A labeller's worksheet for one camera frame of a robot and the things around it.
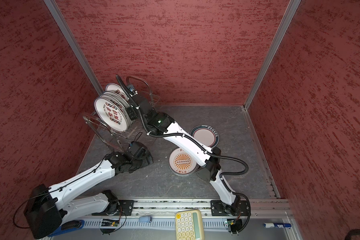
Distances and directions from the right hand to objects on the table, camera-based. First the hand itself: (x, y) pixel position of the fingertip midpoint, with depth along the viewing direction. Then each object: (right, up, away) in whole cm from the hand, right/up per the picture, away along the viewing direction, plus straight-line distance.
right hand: (133, 103), depth 69 cm
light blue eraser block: (+6, -55, 0) cm, 56 cm away
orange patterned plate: (+22, -34, +18) cm, 45 cm away
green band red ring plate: (+40, -18, +33) cm, 55 cm away
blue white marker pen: (+67, -58, 0) cm, 88 cm away
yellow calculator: (+27, -58, -1) cm, 63 cm away
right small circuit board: (+49, -59, +1) cm, 77 cm away
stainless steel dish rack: (-15, -21, +22) cm, 34 cm away
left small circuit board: (-13, -60, +3) cm, 61 cm away
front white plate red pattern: (-10, -6, 0) cm, 12 cm away
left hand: (+3, -33, +12) cm, 35 cm away
